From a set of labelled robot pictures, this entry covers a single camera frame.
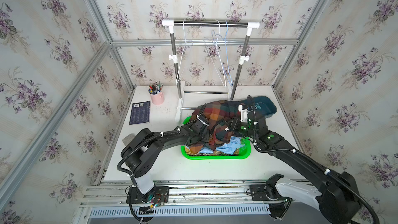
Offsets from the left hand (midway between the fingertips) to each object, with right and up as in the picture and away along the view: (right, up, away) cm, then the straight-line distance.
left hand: (206, 137), depth 92 cm
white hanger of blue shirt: (+4, +58, +10) cm, 59 cm away
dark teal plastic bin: (+39, +20, +16) cm, 47 cm away
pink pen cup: (-33, +26, +10) cm, 43 cm away
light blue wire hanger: (+10, +59, +9) cm, 60 cm away
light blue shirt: (+14, -3, -8) cm, 16 cm away
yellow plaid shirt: (+5, -6, -9) cm, 12 cm away
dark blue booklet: (-45, +14, +12) cm, 49 cm away
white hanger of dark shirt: (-17, +56, +12) cm, 59 cm away
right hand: (+10, +12, -14) cm, 21 cm away
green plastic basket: (+20, -7, -8) cm, 23 cm away
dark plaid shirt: (+6, +12, -6) cm, 15 cm away
